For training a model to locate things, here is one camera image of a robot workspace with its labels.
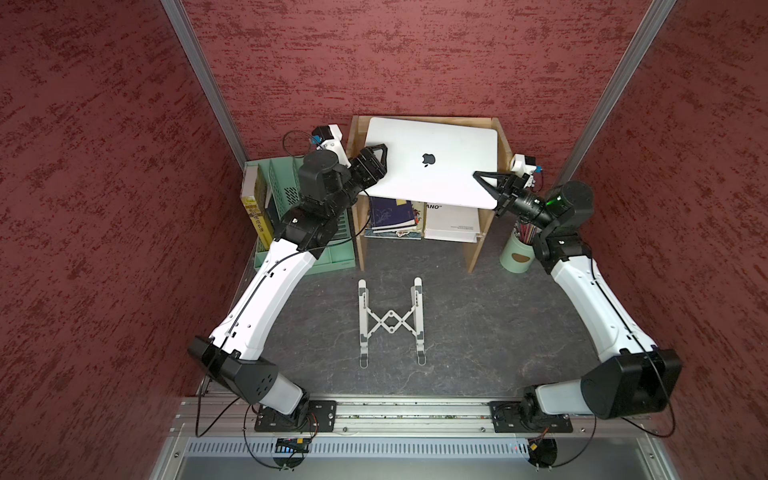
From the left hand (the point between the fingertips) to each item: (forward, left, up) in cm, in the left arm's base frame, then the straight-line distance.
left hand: (382, 160), depth 63 cm
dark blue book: (+8, 0, -25) cm, 26 cm away
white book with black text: (+3, -19, -23) cm, 30 cm away
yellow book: (+15, +41, -24) cm, 50 cm away
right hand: (-5, -18, -2) cm, 19 cm away
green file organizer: (+10, +16, -48) cm, 51 cm away
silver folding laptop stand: (-16, +5, -47) cm, 50 cm away
